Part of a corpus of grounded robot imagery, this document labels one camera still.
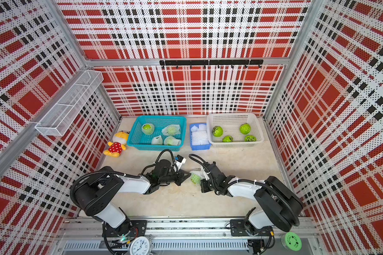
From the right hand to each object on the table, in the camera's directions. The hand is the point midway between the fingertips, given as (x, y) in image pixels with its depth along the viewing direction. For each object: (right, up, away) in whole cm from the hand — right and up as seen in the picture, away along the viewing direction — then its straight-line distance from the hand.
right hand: (203, 184), depth 88 cm
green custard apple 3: (+16, +25, +11) cm, 32 cm away
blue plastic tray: (-5, +20, +11) cm, 23 cm away
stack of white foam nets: (-2, +28, +14) cm, 31 cm away
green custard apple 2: (+29, +32, +17) cm, 46 cm away
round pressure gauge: (-27, -19, -21) cm, 39 cm away
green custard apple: (-4, +4, -4) cm, 7 cm away
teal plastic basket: (-33, +29, +23) cm, 50 cm away
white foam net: (-2, +8, -7) cm, 11 cm away
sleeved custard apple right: (-21, +31, +18) cm, 42 cm away
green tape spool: (+37, -17, -21) cm, 46 cm away
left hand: (-6, +5, 0) cm, 8 cm away
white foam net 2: (-29, +24, +11) cm, 39 cm away
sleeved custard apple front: (-20, +24, +10) cm, 33 cm away
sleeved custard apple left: (-37, +32, +18) cm, 52 cm away
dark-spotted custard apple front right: (+30, +26, +11) cm, 41 cm away
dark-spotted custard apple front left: (+10, +30, +16) cm, 36 cm away
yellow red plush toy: (-54, +23, +12) cm, 59 cm away
